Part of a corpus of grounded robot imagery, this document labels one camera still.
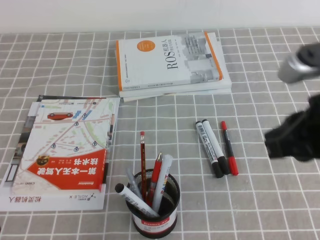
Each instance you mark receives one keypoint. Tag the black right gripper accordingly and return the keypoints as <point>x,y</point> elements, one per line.
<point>298,136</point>

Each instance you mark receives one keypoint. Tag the red fine marker pen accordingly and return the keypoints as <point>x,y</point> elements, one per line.
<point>229,151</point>

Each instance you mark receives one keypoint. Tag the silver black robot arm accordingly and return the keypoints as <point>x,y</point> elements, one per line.
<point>304,64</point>

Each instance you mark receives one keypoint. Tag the red ballpoint pen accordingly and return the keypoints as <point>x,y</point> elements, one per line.
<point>154,179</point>

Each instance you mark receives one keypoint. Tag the grey gel pen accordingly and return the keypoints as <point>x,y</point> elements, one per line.
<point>133,184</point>

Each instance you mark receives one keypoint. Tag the black mesh pen holder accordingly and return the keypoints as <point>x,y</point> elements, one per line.
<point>155,226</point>

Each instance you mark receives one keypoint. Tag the white marker in holder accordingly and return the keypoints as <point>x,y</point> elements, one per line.
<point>134,200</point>

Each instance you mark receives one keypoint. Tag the right black white marker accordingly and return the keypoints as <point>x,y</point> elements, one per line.
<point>216,147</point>

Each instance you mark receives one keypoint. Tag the black white marker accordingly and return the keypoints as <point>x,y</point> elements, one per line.
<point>216,147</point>
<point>209,149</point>

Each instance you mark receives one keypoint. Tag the left black white marker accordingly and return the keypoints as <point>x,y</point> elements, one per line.
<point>209,149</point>

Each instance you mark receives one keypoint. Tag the white middle book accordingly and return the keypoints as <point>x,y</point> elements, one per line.
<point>220,75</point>

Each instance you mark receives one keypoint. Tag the white paint marker tube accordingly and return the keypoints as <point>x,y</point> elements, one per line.
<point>162,181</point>

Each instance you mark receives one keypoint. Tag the white orange ROS book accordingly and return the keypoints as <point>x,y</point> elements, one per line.
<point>165,60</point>

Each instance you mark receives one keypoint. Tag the red wooden pencil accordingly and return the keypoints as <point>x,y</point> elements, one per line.
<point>143,166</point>

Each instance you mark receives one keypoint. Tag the white bottom book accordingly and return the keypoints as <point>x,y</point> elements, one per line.
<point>202,92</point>

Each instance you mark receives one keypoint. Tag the red map cover book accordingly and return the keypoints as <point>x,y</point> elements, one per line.
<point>55,174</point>

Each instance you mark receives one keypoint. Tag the white Agilex brochure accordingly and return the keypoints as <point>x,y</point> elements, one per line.
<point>63,200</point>

